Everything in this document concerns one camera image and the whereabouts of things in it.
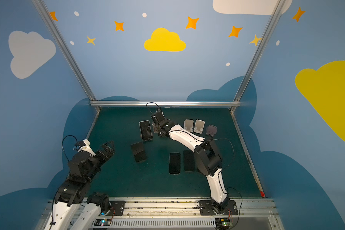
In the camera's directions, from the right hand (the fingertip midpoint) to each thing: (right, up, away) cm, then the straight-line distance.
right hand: (162, 122), depth 94 cm
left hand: (-23, -11, -22) cm, 34 cm away
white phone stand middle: (+19, -2, +8) cm, 20 cm away
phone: (+8, -27, -2) cm, 28 cm away
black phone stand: (+17, -24, -5) cm, 30 cm away
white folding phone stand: (+26, -4, +10) cm, 28 cm away
